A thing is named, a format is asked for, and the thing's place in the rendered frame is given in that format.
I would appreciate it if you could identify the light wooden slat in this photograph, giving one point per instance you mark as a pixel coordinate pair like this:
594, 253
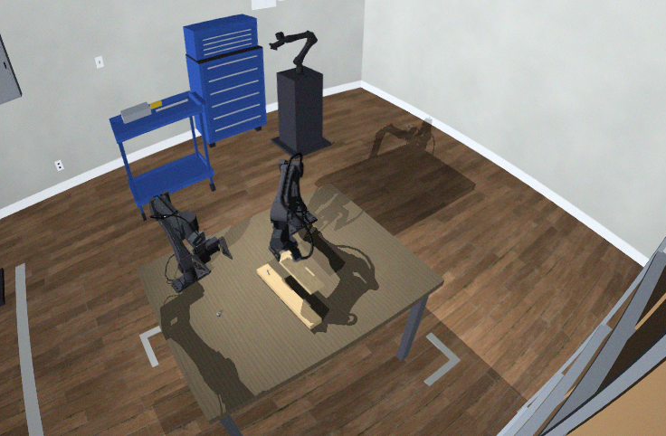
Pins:
300, 273

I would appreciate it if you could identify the pale yellow flat bar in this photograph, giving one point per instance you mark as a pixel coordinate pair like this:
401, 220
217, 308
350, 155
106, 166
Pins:
299, 307

